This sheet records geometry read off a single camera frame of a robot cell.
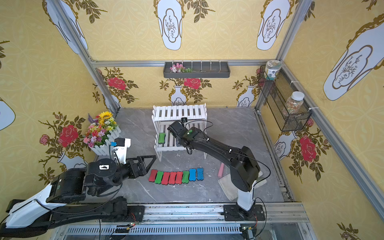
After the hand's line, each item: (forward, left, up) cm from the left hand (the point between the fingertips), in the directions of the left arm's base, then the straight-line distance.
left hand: (146, 157), depth 59 cm
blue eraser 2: (+4, -23, -31) cm, 39 cm away
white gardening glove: (-6, -39, -32) cm, 51 cm away
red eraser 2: (+1, -7, -31) cm, 31 cm away
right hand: (+22, -16, -18) cm, 33 cm away
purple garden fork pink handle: (+4, -35, -30) cm, 46 cm away
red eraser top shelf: (+2, -11, -30) cm, 32 cm away
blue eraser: (+3, -18, -31) cm, 36 cm away
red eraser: (+2, -3, -30) cm, 30 cm away
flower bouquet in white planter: (+24, +33, -16) cm, 44 cm away
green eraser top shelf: (+2, -14, -30) cm, 34 cm away
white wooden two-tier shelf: (+26, -4, -5) cm, 27 cm away
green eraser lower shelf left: (+21, -1, -18) cm, 27 cm away
